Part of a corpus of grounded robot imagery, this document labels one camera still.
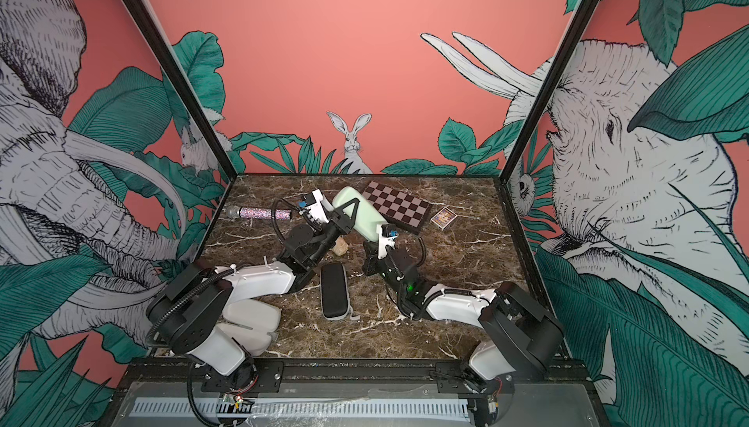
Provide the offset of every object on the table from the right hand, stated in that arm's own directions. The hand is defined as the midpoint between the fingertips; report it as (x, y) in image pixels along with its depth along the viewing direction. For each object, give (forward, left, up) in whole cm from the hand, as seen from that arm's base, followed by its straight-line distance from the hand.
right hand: (361, 239), depth 82 cm
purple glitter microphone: (+19, +48, -12) cm, 53 cm away
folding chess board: (+23, -12, -15) cm, 30 cm away
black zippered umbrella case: (-9, +9, -14) cm, 19 cm away
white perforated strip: (-38, +13, -17) cm, 44 cm away
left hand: (+6, 0, +11) cm, 12 cm away
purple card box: (+20, -29, -16) cm, 38 cm away
